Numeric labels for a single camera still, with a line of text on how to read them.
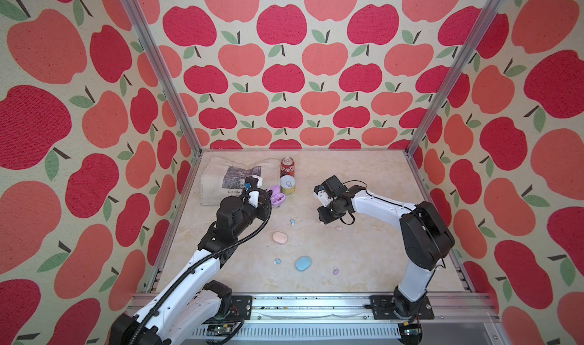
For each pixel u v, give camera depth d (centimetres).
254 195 64
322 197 86
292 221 95
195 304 58
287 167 101
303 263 83
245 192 63
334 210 79
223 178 98
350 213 76
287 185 101
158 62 86
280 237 89
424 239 48
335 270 82
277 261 84
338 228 92
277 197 75
